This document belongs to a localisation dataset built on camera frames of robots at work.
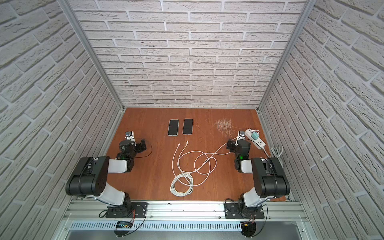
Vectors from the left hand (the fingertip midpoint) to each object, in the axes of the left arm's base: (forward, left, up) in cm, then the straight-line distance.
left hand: (134, 137), depth 94 cm
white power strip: (-2, -82, -2) cm, 82 cm away
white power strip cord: (-7, -94, -6) cm, 95 cm away
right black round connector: (-48, -65, -6) cm, 81 cm away
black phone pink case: (+13, -35, -5) cm, 37 cm away
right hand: (-1, -65, +1) cm, 65 cm away
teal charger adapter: (0, -79, +2) cm, 79 cm away
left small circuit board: (-46, -4, -9) cm, 47 cm away
